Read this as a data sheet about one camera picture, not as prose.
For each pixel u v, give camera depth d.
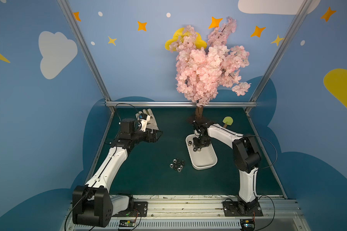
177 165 0.89
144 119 0.71
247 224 0.72
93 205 0.40
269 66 0.95
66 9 0.70
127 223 0.72
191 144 0.99
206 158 0.92
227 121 1.15
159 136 0.75
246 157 0.53
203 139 0.84
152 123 1.11
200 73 0.68
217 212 0.74
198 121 0.82
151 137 0.71
